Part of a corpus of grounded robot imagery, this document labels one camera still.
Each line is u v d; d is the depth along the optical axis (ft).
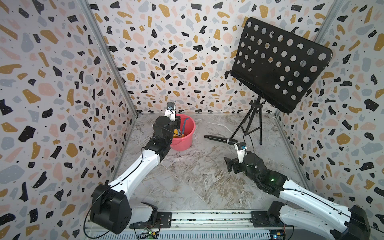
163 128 1.81
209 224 2.40
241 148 2.14
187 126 3.27
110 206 1.29
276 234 2.35
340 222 1.35
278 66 2.06
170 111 2.03
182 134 3.11
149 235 2.35
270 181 1.79
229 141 3.37
